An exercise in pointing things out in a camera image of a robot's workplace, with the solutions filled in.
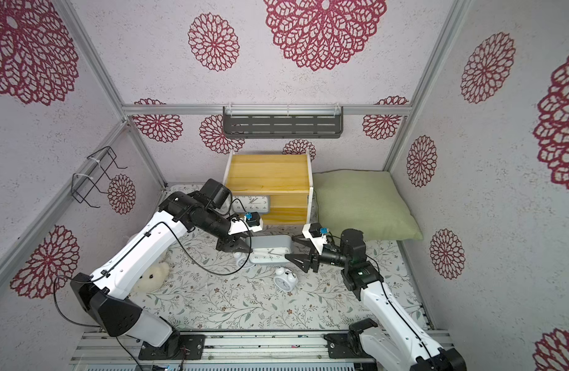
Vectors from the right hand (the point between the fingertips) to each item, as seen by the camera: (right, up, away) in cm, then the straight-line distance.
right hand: (290, 246), depth 70 cm
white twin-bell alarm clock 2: (-2, -14, +10) cm, 17 cm away
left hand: (-13, +1, 0) cm, 13 cm away
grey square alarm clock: (-6, -1, -2) cm, 6 cm away
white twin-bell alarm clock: (-17, -9, +17) cm, 25 cm away
